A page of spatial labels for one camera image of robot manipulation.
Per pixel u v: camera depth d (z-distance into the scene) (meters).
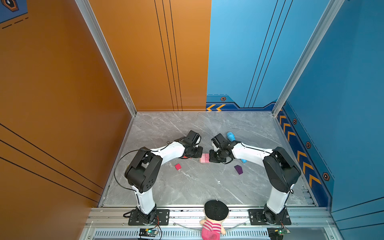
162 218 0.74
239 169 0.90
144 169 0.49
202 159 0.91
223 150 0.69
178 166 0.92
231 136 1.02
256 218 0.72
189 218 0.76
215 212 0.68
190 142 0.74
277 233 0.70
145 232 0.71
